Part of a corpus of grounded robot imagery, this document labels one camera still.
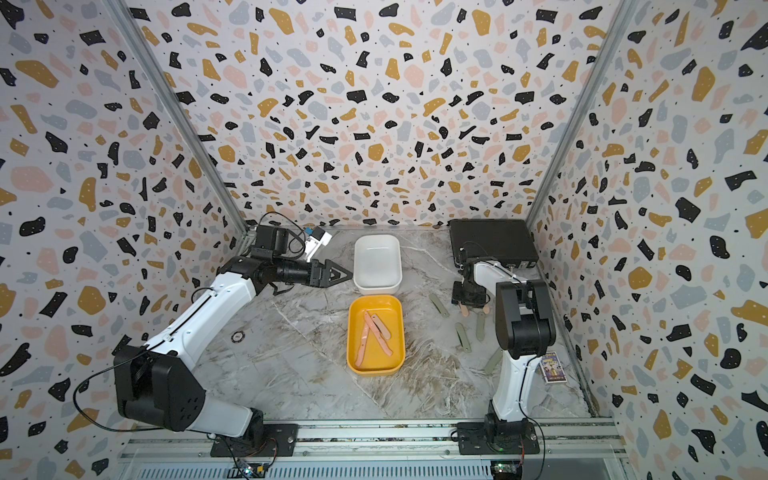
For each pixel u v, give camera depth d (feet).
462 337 3.02
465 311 3.20
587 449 2.45
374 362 2.83
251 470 2.31
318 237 2.36
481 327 3.13
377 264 3.49
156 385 1.35
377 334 3.02
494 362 2.90
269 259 2.08
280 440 2.41
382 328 3.04
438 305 3.28
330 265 2.25
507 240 3.85
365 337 3.00
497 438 2.20
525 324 1.76
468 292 2.82
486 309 3.19
